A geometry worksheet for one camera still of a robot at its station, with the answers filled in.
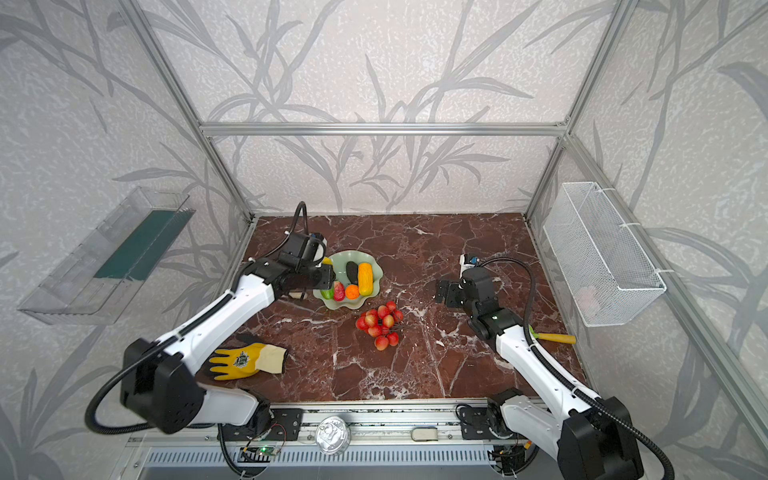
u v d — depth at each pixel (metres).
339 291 0.96
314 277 0.70
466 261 0.73
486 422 0.73
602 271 0.63
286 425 0.73
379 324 0.85
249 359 0.81
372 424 0.75
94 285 0.64
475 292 0.61
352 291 0.94
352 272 0.99
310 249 0.66
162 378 0.40
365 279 0.95
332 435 0.68
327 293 0.80
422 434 0.69
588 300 0.73
